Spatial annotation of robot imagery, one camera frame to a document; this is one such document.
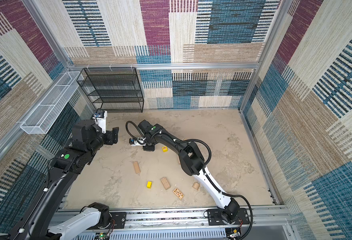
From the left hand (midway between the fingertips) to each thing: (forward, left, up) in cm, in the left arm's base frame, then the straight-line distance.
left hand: (109, 124), depth 69 cm
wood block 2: (-16, -24, -31) cm, 43 cm away
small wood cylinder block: (-17, -41, -33) cm, 55 cm away
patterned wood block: (-22, -32, -32) cm, 50 cm away
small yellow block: (-17, -15, -31) cm, 39 cm away
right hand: (+7, -12, -30) cm, 34 cm away
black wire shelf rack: (+47, +16, -16) cm, 52 cm away
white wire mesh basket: (+5, +32, 0) cm, 33 cm away
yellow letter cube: (+5, -23, -31) cm, 39 cm away
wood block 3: (-16, -31, -6) cm, 36 cm away
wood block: (-6, -7, -34) cm, 35 cm away
